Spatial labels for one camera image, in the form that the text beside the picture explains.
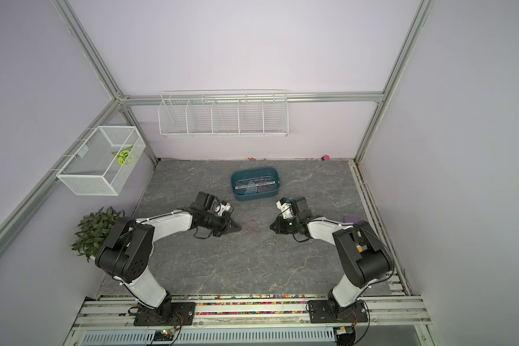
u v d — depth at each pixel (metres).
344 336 0.74
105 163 0.83
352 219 0.97
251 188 1.08
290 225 0.81
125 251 0.47
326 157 1.24
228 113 0.99
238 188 1.08
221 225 0.81
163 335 0.71
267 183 1.09
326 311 0.74
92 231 0.71
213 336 1.58
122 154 0.81
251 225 0.95
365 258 0.47
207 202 0.78
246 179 1.12
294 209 0.77
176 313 0.73
